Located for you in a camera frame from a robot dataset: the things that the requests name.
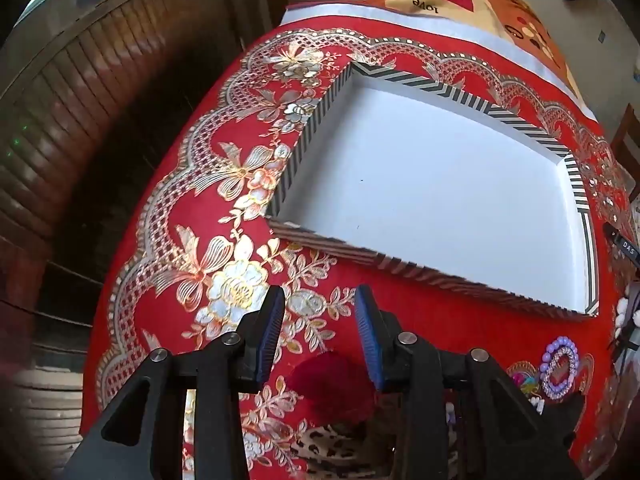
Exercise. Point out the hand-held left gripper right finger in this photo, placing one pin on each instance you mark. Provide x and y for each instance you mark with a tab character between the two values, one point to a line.
367	342

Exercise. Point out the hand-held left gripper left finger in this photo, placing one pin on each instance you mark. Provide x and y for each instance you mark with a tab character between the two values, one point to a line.
267	342

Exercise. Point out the leopard print scrunchie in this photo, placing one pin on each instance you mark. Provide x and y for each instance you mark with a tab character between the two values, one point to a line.
325	447

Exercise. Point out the pink woven bangle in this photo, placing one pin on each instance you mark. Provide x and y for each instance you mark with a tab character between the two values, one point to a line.
551	384

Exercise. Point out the striped white tray box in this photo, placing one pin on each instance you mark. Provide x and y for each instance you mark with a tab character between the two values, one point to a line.
425	170

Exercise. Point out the dark red velvet scrunchie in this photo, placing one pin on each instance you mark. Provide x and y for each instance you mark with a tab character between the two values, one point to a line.
330	390

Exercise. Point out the red gold floral tablecloth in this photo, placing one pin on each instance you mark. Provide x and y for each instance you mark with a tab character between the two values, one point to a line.
450	340

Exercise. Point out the wooden chair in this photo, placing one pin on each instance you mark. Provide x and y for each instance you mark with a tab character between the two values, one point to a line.
627	135

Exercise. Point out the orange yellow printed blanket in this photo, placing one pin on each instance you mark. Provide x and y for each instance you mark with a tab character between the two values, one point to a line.
500	0

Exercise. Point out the wooden louvre window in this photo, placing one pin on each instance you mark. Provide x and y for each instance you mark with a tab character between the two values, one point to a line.
75	135

